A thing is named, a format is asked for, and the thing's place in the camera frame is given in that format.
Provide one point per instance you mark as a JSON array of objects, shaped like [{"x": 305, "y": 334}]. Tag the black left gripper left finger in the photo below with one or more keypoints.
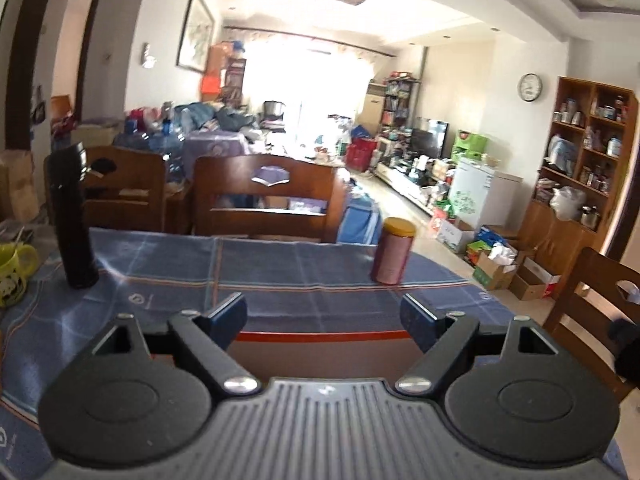
[{"x": 137, "y": 394}]

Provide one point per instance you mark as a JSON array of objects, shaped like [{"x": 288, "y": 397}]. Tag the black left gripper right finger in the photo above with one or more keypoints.
[{"x": 508, "y": 390}]

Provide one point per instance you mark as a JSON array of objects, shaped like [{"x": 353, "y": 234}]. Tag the cardboard box on floor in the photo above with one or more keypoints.
[{"x": 531, "y": 281}]

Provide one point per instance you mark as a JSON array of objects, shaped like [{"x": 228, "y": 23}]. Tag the orange rimmed cardboard box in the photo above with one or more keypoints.
[{"x": 340, "y": 355}]

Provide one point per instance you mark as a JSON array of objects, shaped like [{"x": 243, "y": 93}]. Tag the wooden chair right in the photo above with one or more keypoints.
[{"x": 596, "y": 289}]

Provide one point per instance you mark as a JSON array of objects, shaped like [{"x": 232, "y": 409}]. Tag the wooden chair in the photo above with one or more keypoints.
[
  {"x": 596, "y": 289},
  {"x": 267, "y": 195},
  {"x": 124, "y": 189}
]

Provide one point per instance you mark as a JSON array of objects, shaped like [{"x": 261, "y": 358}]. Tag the maroon canister yellow lid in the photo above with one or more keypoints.
[{"x": 393, "y": 251}]

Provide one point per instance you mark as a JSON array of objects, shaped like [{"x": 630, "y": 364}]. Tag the blue plaid tablecloth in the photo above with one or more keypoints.
[{"x": 293, "y": 428}]

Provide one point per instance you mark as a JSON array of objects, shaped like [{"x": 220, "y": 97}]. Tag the white small refrigerator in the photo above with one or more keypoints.
[{"x": 481, "y": 195}]

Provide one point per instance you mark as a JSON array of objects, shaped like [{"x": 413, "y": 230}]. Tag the wooden chair left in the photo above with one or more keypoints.
[{"x": 124, "y": 189}]

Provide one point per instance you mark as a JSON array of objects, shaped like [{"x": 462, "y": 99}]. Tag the wooden bookshelf right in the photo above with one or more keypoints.
[{"x": 581, "y": 175}]

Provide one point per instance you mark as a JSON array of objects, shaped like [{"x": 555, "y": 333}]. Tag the wooden chair middle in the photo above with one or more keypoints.
[{"x": 267, "y": 195}]

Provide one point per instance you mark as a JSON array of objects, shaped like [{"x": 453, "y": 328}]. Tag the black thermos bottle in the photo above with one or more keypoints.
[{"x": 64, "y": 171}]

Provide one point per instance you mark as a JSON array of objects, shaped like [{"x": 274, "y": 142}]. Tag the black television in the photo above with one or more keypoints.
[{"x": 430, "y": 138}]

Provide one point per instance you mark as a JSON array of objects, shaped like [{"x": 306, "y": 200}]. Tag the tall dark bookshelf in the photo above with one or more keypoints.
[{"x": 400, "y": 95}]

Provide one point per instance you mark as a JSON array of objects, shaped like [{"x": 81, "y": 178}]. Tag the round wall clock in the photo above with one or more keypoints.
[{"x": 530, "y": 87}]

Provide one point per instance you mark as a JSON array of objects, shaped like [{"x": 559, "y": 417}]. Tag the framed wall picture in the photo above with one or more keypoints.
[{"x": 196, "y": 37}]

